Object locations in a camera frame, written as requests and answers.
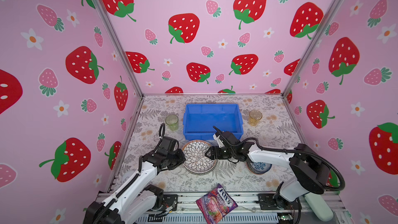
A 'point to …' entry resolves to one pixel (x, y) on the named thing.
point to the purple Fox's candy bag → (214, 206)
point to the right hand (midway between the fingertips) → (207, 155)
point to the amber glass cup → (254, 117)
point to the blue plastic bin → (199, 120)
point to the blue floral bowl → (258, 167)
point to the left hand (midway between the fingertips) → (187, 157)
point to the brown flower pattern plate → (196, 162)
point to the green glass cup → (172, 121)
